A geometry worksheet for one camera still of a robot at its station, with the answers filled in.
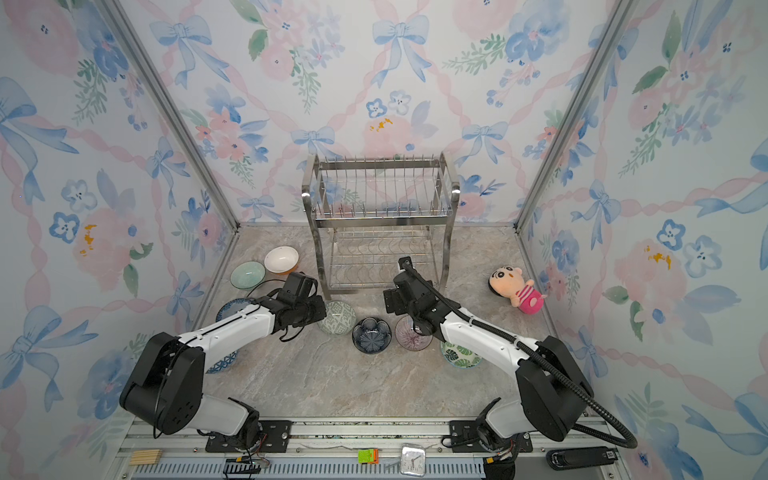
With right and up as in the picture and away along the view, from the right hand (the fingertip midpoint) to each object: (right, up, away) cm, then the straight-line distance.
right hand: (402, 287), depth 87 cm
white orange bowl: (-42, +8, +20) cm, 47 cm away
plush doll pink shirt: (+34, +1, +8) cm, 35 cm away
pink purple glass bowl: (+2, -16, +3) cm, 16 cm away
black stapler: (+40, -37, -19) cm, 57 cm away
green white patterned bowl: (-19, -10, +6) cm, 22 cm away
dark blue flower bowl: (-9, -15, +3) cm, 18 cm away
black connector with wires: (-40, -42, -14) cm, 59 cm away
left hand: (-23, -6, +4) cm, 24 cm away
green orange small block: (-9, -37, -17) cm, 42 cm away
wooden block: (-61, -38, -16) cm, 74 cm away
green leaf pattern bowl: (+16, -20, -1) cm, 26 cm away
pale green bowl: (-52, +3, +14) cm, 53 cm away
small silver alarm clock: (+2, -38, -17) cm, 42 cm away
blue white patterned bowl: (-52, -6, +6) cm, 53 cm away
